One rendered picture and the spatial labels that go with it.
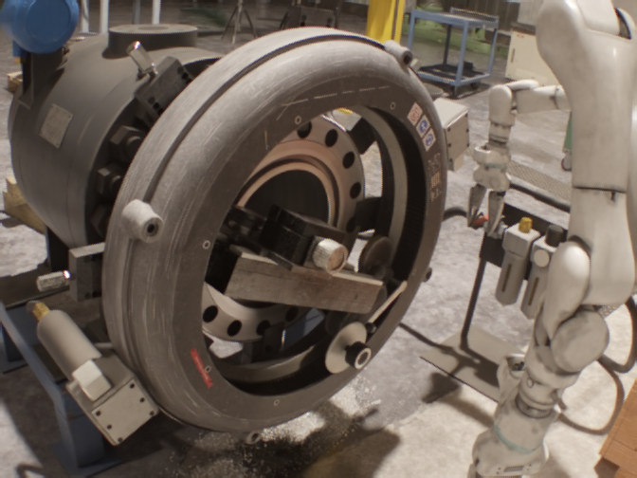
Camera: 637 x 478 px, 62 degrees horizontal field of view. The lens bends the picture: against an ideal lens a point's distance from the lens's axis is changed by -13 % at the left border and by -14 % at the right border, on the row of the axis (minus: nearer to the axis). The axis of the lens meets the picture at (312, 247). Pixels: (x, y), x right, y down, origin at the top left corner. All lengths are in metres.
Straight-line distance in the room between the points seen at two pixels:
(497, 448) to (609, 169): 0.38
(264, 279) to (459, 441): 0.88
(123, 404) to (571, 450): 1.21
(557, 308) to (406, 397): 1.12
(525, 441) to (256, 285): 0.45
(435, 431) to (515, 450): 0.87
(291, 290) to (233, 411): 0.24
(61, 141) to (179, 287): 0.54
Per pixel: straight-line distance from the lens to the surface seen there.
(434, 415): 1.67
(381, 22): 4.62
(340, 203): 1.20
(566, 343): 0.63
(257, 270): 0.88
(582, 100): 0.63
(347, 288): 1.07
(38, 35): 1.40
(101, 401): 0.91
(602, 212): 0.61
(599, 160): 0.62
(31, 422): 1.60
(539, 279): 1.70
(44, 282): 0.88
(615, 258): 0.62
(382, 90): 0.99
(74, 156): 1.19
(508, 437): 0.76
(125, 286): 0.84
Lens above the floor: 1.07
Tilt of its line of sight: 26 degrees down
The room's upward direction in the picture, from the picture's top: 6 degrees clockwise
